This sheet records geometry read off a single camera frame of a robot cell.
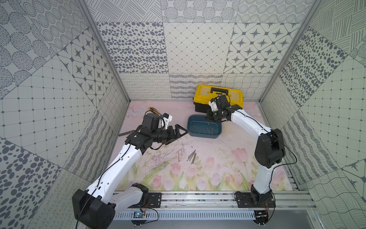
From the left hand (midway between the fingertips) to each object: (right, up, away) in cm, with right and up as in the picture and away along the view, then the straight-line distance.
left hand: (182, 131), depth 71 cm
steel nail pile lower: (+6, -22, +17) cm, 28 cm away
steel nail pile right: (+4, -18, +20) cm, 27 cm away
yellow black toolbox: (+14, +23, +31) cm, 41 cm away
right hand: (+15, +5, +21) cm, 26 cm away
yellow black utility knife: (-25, +12, +43) cm, 51 cm away
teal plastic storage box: (+11, 0, +34) cm, 36 cm away
